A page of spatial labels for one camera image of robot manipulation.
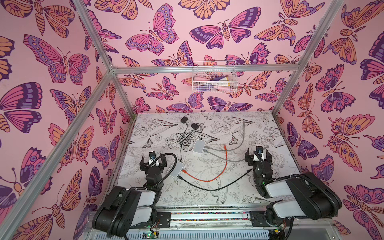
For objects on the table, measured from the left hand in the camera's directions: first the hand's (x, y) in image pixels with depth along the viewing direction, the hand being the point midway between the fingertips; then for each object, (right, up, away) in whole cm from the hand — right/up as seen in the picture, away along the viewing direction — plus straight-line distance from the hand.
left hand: (152, 153), depth 86 cm
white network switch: (+27, +3, +15) cm, 31 cm away
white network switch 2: (+14, -10, +5) cm, 18 cm away
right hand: (+62, +3, +1) cm, 62 cm away
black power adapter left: (+16, +21, +30) cm, 40 cm away
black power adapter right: (+25, +16, +26) cm, 39 cm away
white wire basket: (+37, +48, +11) cm, 61 cm away
